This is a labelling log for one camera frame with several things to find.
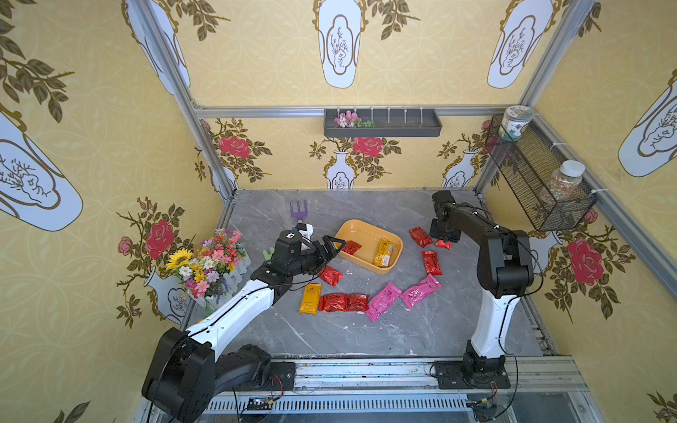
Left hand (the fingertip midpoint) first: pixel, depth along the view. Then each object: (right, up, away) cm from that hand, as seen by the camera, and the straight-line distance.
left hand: (331, 247), depth 81 cm
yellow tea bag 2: (+19, -4, +16) cm, 25 cm away
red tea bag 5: (+34, +1, +19) cm, 39 cm away
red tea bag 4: (+35, -7, +13) cm, 38 cm away
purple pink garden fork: (-15, +10, +33) cm, 37 cm away
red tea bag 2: (+8, -19, +4) cm, 21 cm away
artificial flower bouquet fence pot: (-35, -7, -4) cm, 36 cm away
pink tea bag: (+16, -18, +4) cm, 25 cm away
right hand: (+45, +3, +20) cm, 49 cm away
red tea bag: (+1, -19, +4) cm, 19 cm away
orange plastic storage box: (+13, +2, +22) cm, 26 cm away
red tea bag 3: (-1, -11, +11) cm, 16 cm away
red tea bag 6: (+41, -1, +16) cm, 44 cm away
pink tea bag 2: (+28, -16, +7) cm, 33 cm away
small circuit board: (-20, -43, -8) cm, 48 cm away
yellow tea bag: (-7, -18, +5) cm, 20 cm away
